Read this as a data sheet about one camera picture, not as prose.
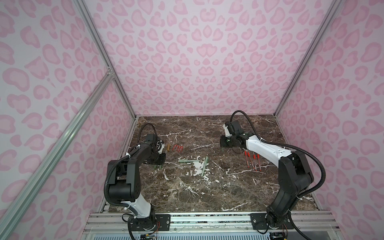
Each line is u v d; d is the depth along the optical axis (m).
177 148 1.01
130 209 0.52
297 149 0.45
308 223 0.74
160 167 0.90
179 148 1.01
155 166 0.93
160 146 0.83
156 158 0.80
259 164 0.92
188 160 0.95
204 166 0.92
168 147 1.01
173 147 1.01
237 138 0.69
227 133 0.77
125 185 0.46
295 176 0.47
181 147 1.01
